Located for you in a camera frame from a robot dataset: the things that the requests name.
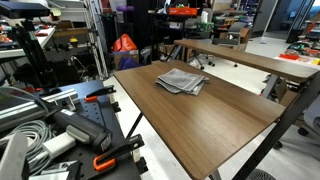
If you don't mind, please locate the grey towel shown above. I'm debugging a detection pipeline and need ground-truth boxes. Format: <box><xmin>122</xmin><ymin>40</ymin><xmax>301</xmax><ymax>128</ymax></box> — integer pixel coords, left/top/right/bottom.
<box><xmin>155</xmin><ymin>67</ymin><xmax>210</xmax><ymax>97</ymax></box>

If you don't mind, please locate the purple bag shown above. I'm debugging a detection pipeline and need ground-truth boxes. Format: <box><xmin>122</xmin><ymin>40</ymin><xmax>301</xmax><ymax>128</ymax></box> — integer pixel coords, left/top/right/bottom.
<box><xmin>118</xmin><ymin>56</ymin><xmax>142</xmax><ymax>71</ymax></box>

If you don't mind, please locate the cardboard box with label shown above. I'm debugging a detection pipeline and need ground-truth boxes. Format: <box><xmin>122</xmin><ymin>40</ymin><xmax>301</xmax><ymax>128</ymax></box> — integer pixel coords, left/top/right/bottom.
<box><xmin>113</xmin><ymin>49</ymin><xmax>140</xmax><ymax>70</ymax></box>

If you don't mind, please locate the orange bag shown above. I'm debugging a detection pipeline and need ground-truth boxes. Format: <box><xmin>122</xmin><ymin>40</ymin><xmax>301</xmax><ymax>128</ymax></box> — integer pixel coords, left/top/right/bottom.
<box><xmin>112</xmin><ymin>33</ymin><xmax>138</xmax><ymax>53</ymax></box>

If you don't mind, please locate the black orange bar clamp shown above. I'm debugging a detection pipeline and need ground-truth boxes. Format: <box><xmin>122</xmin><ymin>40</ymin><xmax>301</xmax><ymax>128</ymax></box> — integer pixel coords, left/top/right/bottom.
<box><xmin>92</xmin><ymin>134</ymin><xmax>149</xmax><ymax>175</ymax></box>
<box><xmin>83</xmin><ymin>84</ymin><xmax>122</xmax><ymax>114</ymax></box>

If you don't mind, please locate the black perforated base board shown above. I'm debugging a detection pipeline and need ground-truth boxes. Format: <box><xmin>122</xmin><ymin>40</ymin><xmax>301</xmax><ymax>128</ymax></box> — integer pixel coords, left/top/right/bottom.
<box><xmin>33</xmin><ymin>79</ymin><xmax>149</xmax><ymax>180</ymax></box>

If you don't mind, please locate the green box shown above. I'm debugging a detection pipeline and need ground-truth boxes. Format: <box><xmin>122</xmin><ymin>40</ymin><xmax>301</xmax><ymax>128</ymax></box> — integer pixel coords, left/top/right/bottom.
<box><xmin>197</xmin><ymin>21</ymin><xmax>215</xmax><ymax>33</ymax></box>

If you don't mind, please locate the silver shelving rack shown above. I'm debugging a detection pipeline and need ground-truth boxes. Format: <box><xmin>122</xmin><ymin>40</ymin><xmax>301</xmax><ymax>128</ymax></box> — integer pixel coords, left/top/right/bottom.
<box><xmin>49</xmin><ymin>0</ymin><xmax>110</xmax><ymax>80</ymax></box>

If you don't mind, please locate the orange storage box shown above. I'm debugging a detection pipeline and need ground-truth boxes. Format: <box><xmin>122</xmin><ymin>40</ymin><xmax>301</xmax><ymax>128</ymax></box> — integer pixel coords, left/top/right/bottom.
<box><xmin>167</xmin><ymin>6</ymin><xmax>199</xmax><ymax>17</ymax></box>

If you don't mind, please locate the black cylindrical device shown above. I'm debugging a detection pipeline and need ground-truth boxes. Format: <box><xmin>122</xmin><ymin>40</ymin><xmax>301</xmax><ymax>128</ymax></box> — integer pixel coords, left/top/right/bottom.
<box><xmin>49</xmin><ymin>108</ymin><xmax>114</xmax><ymax>154</ymax></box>

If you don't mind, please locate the grey wheeled chair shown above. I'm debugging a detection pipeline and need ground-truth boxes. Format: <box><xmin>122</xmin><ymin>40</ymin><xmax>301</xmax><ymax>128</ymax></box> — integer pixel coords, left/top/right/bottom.
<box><xmin>191</xmin><ymin>21</ymin><xmax>248</xmax><ymax>71</ymax></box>

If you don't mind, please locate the yellow black small object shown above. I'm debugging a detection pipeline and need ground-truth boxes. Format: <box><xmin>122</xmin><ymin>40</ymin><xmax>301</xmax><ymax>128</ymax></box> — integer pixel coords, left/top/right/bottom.
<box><xmin>68</xmin><ymin>36</ymin><xmax>80</xmax><ymax>48</ymax></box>

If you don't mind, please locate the white power adapter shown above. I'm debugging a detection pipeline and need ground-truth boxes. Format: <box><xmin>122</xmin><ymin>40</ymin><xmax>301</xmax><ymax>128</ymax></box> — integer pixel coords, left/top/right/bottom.
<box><xmin>42</xmin><ymin>131</ymin><xmax>77</xmax><ymax>160</ymax></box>

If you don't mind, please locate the white workbench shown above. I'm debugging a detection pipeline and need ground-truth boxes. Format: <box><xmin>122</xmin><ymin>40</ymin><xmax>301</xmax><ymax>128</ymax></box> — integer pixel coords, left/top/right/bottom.
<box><xmin>0</xmin><ymin>26</ymin><xmax>57</xmax><ymax>60</ymax></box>

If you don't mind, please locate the wooden work table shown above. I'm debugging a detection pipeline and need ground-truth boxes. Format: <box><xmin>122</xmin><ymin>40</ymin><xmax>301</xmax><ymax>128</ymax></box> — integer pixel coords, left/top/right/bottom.
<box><xmin>125</xmin><ymin>71</ymin><xmax>320</xmax><ymax>180</ymax></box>

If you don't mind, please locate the black tripod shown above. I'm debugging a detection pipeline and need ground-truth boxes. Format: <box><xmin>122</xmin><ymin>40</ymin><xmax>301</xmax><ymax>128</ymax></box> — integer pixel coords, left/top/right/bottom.
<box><xmin>12</xmin><ymin>19</ymin><xmax>60</xmax><ymax>89</ymax></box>

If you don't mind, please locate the black floor fan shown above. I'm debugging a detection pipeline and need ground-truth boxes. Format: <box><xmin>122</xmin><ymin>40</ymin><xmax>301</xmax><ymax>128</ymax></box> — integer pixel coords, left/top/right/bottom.
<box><xmin>246</xmin><ymin>168</ymin><xmax>277</xmax><ymax>180</ymax></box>

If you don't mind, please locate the white table with clutter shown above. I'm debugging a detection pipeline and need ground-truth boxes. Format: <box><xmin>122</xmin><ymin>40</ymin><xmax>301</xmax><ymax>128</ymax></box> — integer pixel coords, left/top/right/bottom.
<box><xmin>273</xmin><ymin>42</ymin><xmax>320</xmax><ymax>69</ymax></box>

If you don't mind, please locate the light grey office chair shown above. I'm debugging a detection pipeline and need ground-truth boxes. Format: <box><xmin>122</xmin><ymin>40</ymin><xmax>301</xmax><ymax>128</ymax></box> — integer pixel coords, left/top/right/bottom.
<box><xmin>297</xmin><ymin>95</ymin><xmax>320</xmax><ymax>137</ymax></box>

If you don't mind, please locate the grey coiled cable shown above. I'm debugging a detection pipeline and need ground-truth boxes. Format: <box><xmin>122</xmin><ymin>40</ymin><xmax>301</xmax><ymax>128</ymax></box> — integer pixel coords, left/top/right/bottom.
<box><xmin>0</xmin><ymin>119</ymin><xmax>55</xmax><ymax>175</ymax></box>

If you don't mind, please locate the silver aluminium rail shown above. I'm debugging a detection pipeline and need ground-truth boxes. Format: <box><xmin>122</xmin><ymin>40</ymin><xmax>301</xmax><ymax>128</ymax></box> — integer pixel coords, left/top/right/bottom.
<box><xmin>0</xmin><ymin>88</ymin><xmax>81</xmax><ymax>132</ymax></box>

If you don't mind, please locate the black camera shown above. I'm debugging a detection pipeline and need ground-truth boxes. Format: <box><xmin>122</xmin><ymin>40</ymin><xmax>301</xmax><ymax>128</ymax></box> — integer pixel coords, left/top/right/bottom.
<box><xmin>0</xmin><ymin>0</ymin><xmax>52</xmax><ymax>20</ymax></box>

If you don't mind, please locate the grey metal bracket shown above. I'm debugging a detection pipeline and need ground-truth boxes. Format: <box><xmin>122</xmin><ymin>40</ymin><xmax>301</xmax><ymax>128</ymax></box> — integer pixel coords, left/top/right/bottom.
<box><xmin>0</xmin><ymin>131</ymin><xmax>30</xmax><ymax>180</ymax></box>

